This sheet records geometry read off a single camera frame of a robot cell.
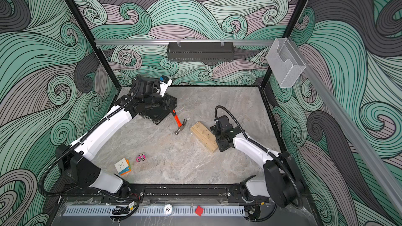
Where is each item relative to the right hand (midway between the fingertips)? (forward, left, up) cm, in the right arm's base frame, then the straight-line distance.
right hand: (211, 135), depth 87 cm
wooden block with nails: (+1, +3, -2) cm, 4 cm away
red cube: (-34, +7, -5) cm, 35 cm away
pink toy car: (-11, +38, -3) cm, 40 cm away
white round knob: (-34, +20, +1) cm, 40 cm away
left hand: (+10, +19, +23) cm, 32 cm away
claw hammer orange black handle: (+4, +18, +5) cm, 19 cm away
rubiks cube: (-16, +46, -1) cm, 49 cm away
